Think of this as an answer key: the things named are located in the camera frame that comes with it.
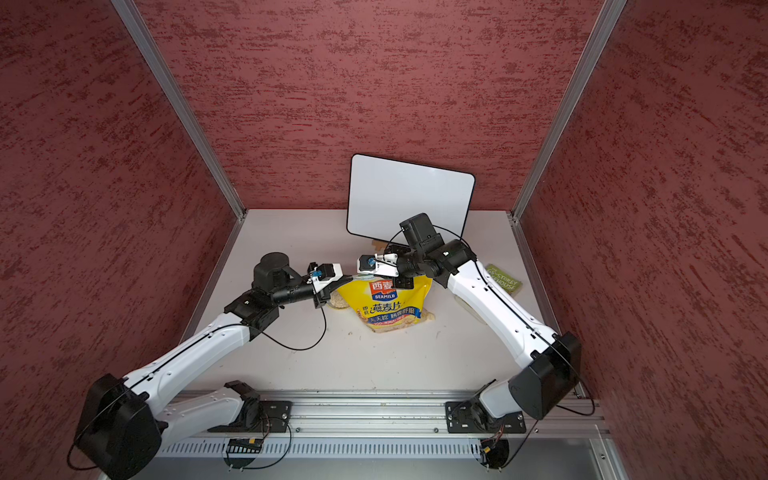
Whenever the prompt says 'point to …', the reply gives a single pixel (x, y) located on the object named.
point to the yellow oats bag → (385, 307)
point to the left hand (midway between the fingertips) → (347, 279)
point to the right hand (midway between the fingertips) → (379, 272)
